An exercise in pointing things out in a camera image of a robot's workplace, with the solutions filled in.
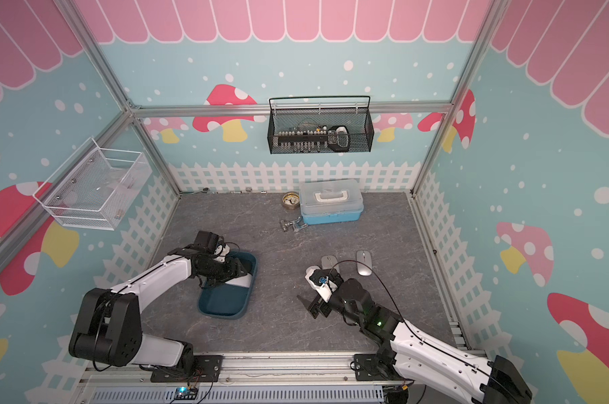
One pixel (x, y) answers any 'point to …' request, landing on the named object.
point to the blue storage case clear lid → (330, 201)
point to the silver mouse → (364, 257)
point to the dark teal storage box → (227, 300)
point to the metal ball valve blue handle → (294, 225)
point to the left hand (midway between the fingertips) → (238, 278)
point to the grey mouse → (328, 262)
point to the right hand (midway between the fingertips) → (310, 282)
